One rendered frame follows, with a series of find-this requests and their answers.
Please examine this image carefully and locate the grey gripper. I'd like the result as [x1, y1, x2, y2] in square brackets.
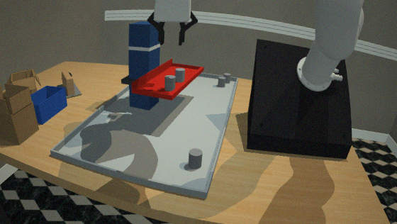
[147, 0, 198, 45]

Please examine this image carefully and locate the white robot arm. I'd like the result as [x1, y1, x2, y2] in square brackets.
[297, 0, 364, 91]

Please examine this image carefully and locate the blue open bin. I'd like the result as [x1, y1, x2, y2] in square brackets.
[30, 86, 67, 125]

